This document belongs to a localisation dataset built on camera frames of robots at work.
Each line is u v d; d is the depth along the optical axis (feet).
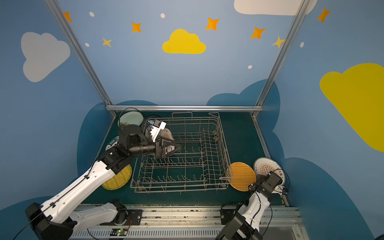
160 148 1.85
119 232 2.31
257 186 2.05
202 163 2.92
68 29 2.48
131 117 3.90
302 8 2.31
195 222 2.40
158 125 1.92
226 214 2.44
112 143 3.32
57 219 1.27
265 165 3.05
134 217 2.41
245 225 1.45
